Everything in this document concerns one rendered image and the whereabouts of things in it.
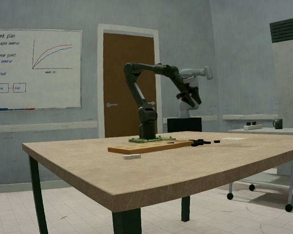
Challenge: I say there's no tan tray with round pockets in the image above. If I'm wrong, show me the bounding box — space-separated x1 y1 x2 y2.
108 140 194 155

